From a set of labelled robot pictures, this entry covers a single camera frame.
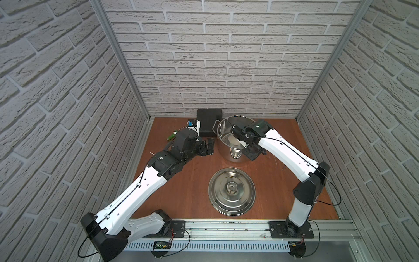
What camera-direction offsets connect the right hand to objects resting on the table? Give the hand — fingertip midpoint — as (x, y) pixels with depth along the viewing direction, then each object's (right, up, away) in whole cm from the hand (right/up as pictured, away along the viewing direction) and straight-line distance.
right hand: (258, 151), depth 77 cm
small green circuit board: (-45, -42, -5) cm, 62 cm away
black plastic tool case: (-27, +20, +36) cm, 49 cm away
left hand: (-27, +8, -6) cm, 28 cm away
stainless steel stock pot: (-13, +1, +6) cm, 14 cm away
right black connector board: (+15, -43, -7) cm, 46 cm away
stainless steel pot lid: (-12, -22, +6) cm, 26 cm away
